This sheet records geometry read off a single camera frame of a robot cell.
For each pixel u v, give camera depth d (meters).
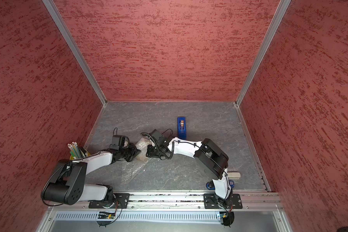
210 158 0.53
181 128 0.99
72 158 0.79
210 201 0.74
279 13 0.73
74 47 0.87
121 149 0.74
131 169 0.85
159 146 0.68
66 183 0.43
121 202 0.73
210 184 0.76
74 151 0.77
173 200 0.76
